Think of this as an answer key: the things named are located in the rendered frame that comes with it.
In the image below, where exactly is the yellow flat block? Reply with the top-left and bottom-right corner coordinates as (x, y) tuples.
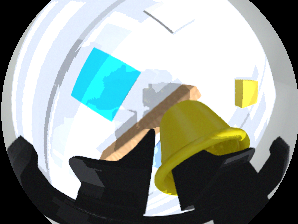
(234, 79), (258, 108)

